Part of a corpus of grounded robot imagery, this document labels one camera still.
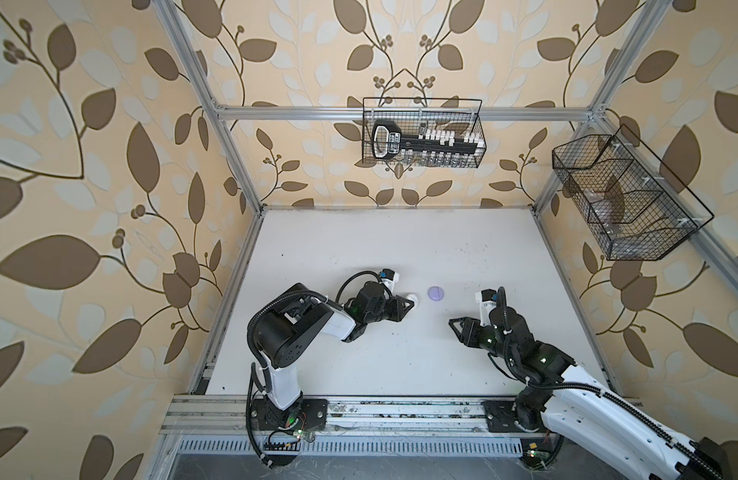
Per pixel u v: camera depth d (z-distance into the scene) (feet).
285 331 1.62
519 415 2.20
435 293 3.14
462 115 2.98
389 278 2.77
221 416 2.49
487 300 2.36
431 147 2.74
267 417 2.26
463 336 2.37
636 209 2.38
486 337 2.23
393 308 2.66
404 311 2.84
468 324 2.29
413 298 2.97
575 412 1.93
